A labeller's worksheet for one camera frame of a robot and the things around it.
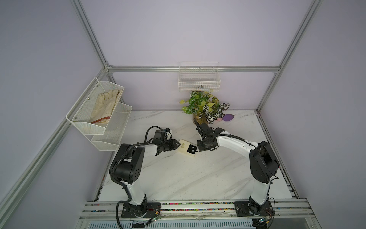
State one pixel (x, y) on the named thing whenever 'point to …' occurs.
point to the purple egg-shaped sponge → (228, 117)
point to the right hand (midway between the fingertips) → (202, 149)
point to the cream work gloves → (104, 105)
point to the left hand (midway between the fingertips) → (178, 146)
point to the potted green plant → (205, 108)
